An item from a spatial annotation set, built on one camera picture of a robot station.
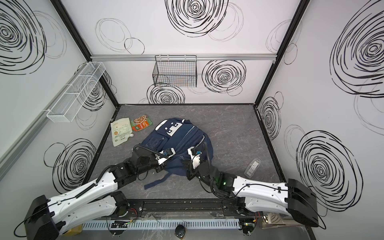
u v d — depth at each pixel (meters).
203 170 0.56
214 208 0.75
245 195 0.52
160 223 0.64
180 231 0.60
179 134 0.89
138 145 0.75
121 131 1.04
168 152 0.63
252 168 0.86
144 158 0.57
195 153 0.62
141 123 1.08
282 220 0.66
